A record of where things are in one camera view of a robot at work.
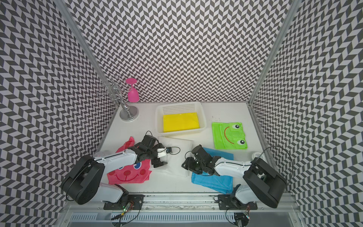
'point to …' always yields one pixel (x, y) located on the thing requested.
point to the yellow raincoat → (179, 122)
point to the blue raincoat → (222, 183)
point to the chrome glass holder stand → (115, 89)
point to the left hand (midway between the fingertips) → (163, 155)
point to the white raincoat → (180, 148)
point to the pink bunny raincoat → (136, 173)
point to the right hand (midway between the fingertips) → (185, 170)
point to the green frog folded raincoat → (229, 135)
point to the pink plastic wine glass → (133, 94)
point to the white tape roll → (258, 154)
